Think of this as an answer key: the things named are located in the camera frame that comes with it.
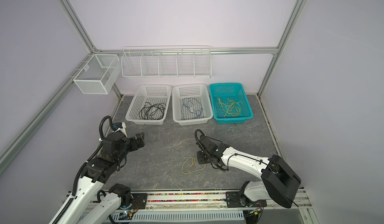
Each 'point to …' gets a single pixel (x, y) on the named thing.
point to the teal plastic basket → (234, 91)
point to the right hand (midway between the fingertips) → (201, 158)
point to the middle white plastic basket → (199, 91)
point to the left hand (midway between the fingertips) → (135, 137)
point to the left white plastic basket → (153, 94)
